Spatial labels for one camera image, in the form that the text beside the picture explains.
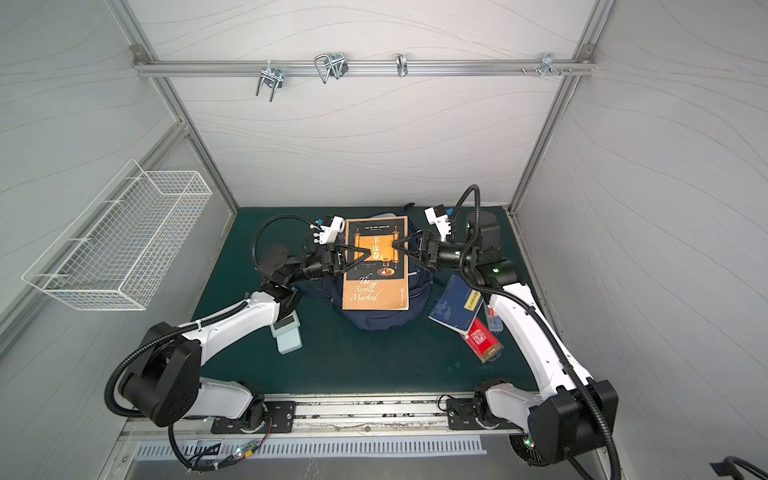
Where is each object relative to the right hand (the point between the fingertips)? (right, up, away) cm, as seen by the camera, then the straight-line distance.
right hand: (403, 244), depth 67 cm
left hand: (-7, -3, -3) cm, 8 cm away
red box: (+24, -30, +19) cm, 43 cm away
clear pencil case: (+29, -25, +22) cm, 44 cm away
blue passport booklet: (+18, -20, +24) cm, 36 cm away
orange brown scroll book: (-5, -8, -4) cm, 10 cm away
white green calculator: (-33, -26, +17) cm, 45 cm away
